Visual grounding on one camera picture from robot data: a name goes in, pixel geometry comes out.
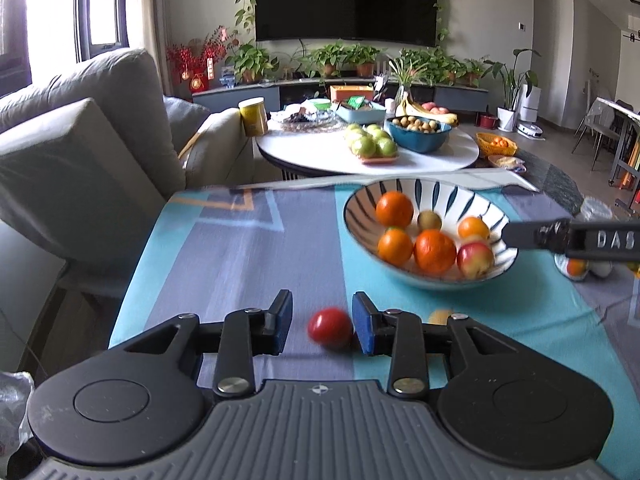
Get mandarin with green top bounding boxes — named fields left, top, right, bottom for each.
left=377, top=227, right=415, bottom=267

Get tray of green apples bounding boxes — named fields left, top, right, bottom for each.
left=344, top=124, right=400, bottom=165

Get red berry decoration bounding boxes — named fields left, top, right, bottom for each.
left=166, top=27, right=228, bottom=93

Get blue bowl of longans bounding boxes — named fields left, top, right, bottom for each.
left=384, top=116, right=452, bottom=154

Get large orange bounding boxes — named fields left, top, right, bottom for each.
left=413, top=229, right=458, bottom=275
left=375, top=191, right=415, bottom=228

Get teal tray with snack packets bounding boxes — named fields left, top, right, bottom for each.
left=332, top=100, right=387, bottom=124

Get grey sofa cushion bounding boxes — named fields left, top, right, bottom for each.
left=162, top=95, right=211, bottom=156

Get yellow tin can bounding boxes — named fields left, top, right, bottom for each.
left=238, top=97, right=269, bottom=137

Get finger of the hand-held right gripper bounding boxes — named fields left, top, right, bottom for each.
left=500, top=217, right=573, bottom=253

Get potted green plant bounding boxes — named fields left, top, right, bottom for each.
left=227, top=42, right=278, bottom=85
left=306, top=44, right=351, bottom=80
left=347, top=45, right=383, bottom=80

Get dark framed window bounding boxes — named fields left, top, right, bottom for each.
left=0, top=0, right=132, bottom=96

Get grey television cabinet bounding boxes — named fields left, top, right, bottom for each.
left=192, top=77, right=490, bottom=121

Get orange box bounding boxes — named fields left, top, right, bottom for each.
left=330, top=85, right=375, bottom=103

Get dark marble oval table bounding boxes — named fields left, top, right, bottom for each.
left=480, top=147, right=586, bottom=216

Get glass vase with grass plant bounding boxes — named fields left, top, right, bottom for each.
left=387, top=57, right=431, bottom=117

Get red yellow apple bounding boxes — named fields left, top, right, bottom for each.
left=456, top=241, right=496, bottom=281

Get tall plant in white pot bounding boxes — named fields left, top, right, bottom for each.
left=482, top=49, right=542, bottom=132

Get small orange mandarin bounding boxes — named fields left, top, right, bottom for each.
left=457, top=216, right=491, bottom=242

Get black wall television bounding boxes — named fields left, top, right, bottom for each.
left=255, top=0, right=438, bottom=46

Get orange basket of mandarins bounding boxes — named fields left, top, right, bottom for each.
left=475, top=132, right=517, bottom=157

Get glass plate of dark snacks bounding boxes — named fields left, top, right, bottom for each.
left=270, top=107, right=337, bottom=128

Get hanging green vine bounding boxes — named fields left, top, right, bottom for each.
left=434, top=0, right=448, bottom=46
left=234, top=0, right=266, bottom=41

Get striped white ceramic bowl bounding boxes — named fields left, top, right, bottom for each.
left=342, top=177, right=518, bottom=291

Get round white coffee table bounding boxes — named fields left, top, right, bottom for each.
left=255, top=122, right=480, bottom=177

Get grey fabric sofa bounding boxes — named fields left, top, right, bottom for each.
left=0, top=49, right=256, bottom=271

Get beige curtain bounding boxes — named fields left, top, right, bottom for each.
left=127, top=0, right=168, bottom=96

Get red tomato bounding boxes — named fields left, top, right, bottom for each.
left=307, top=307, right=354, bottom=351

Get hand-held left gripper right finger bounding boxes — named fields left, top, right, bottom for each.
left=351, top=290, right=521, bottom=401

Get bunch of bananas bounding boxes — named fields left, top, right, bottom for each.
left=395, top=100, right=458, bottom=127

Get blue grey patterned tablecloth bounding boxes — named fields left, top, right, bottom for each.
left=109, top=182, right=640, bottom=480

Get row of leafy potted plants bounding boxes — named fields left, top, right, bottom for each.
left=400, top=49, right=488, bottom=87

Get pink snack dish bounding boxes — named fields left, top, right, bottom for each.
left=487, top=155, right=527, bottom=173

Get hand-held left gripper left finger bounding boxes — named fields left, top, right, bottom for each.
left=122, top=289, right=293, bottom=400

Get dining table with chairs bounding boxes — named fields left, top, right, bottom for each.
left=572, top=96, right=640, bottom=211

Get clear plastic bag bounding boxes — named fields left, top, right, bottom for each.
left=0, top=371, right=37, bottom=453

